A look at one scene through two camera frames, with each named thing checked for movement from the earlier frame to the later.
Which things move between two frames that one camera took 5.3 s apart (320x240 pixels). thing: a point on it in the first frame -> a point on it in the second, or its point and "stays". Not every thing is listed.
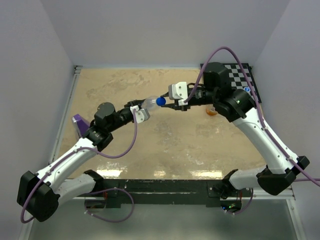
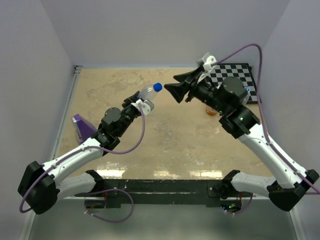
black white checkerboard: [238, 79] stays
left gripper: [130, 104] -> [131, 100]
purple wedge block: [81, 125] stays
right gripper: [176, 106] -> [179, 90]
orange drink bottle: [210, 110] stays
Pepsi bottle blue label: [150, 102] -> [145, 93]
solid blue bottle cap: [160, 101] -> [157, 87]
